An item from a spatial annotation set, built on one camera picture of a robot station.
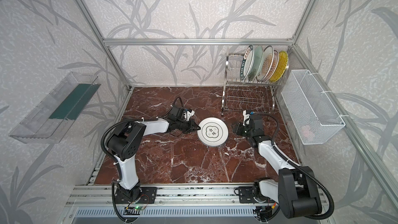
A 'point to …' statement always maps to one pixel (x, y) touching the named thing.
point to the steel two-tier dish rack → (240, 95)
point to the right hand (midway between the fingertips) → (234, 120)
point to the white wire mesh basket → (313, 115)
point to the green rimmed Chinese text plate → (247, 62)
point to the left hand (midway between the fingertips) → (201, 123)
